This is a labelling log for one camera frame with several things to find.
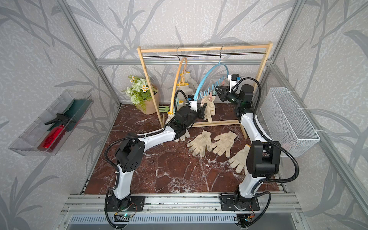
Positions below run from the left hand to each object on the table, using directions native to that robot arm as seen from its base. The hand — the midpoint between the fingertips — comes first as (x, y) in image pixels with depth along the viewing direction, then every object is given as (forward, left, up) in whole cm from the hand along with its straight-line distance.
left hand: (207, 104), depth 82 cm
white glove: (+1, -1, +1) cm, 2 cm away
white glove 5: (-23, -22, -27) cm, 42 cm away
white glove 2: (+22, +9, -2) cm, 24 cm away
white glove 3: (-11, +3, -27) cm, 30 cm away
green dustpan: (-15, +65, +7) cm, 67 cm away
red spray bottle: (-27, +68, +6) cm, 73 cm away
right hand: (+6, -4, +8) cm, 11 cm away
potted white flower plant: (+12, +43, -3) cm, 44 cm away
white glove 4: (-10, -14, -27) cm, 32 cm away
